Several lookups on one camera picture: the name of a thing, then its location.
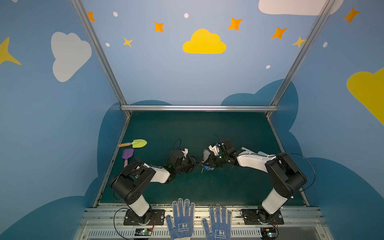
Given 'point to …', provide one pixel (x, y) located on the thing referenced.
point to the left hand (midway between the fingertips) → (204, 162)
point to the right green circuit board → (268, 232)
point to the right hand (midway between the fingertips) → (204, 162)
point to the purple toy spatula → (127, 154)
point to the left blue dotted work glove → (182, 227)
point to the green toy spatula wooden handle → (136, 143)
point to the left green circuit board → (143, 232)
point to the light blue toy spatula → (246, 149)
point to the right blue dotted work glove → (220, 228)
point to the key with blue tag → (207, 168)
